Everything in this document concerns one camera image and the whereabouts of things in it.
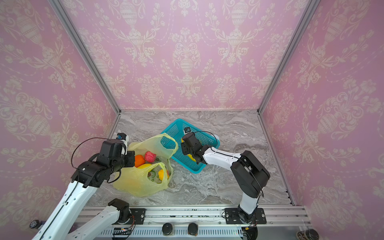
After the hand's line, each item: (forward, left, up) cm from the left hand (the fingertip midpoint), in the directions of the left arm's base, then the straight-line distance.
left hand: (134, 154), depth 72 cm
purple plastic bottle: (-29, +30, -2) cm, 41 cm away
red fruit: (+7, -3, -16) cm, 18 cm away
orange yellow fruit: (-3, -11, -17) cm, 21 cm away
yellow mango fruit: (+2, 0, -18) cm, 18 cm away
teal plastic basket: (+29, -16, -16) cm, 37 cm away
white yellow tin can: (+23, -44, -15) cm, 51 cm away
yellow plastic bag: (-12, -4, -3) cm, 13 cm away
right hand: (+15, -25, -12) cm, 31 cm away
